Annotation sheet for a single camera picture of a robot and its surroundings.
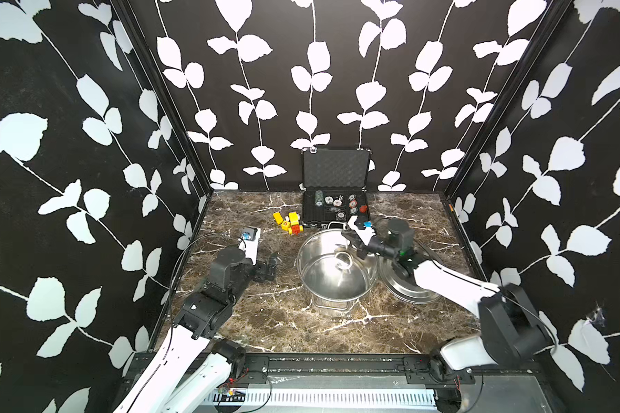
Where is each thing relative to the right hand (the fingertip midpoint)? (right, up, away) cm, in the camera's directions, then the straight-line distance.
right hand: (342, 228), depth 81 cm
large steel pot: (-3, -17, +15) cm, 23 cm away
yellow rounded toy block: (-18, +3, +29) cm, 35 cm away
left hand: (-23, -4, -10) cm, 26 cm away
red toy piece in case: (+12, +7, +31) cm, 34 cm away
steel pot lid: (+22, -22, +8) cm, 32 cm away
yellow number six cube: (-22, 0, +26) cm, 34 cm away
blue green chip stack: (-7, +12, +33) cm, 36 cm away
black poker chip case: (+1, +18, +37) cm, 41 cm away
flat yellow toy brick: (-25, +3, +30) cm, 39 cm away
